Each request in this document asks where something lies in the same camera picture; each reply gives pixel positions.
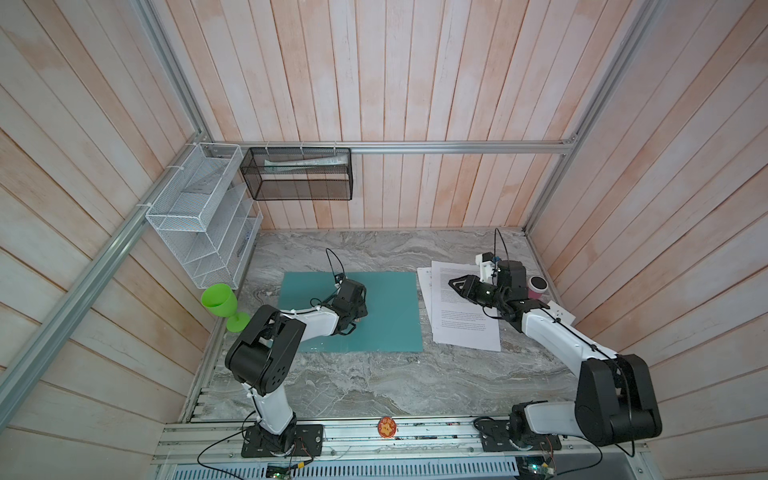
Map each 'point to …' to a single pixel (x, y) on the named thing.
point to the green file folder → (393, 323)
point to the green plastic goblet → (220, 300)
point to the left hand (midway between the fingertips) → (359, 309)
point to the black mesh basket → (299, 173)
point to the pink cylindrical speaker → (537, 285)
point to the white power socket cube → (560, 314)
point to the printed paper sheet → (457, 320)
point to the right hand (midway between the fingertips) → (451, 282)
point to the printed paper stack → (425, 283)
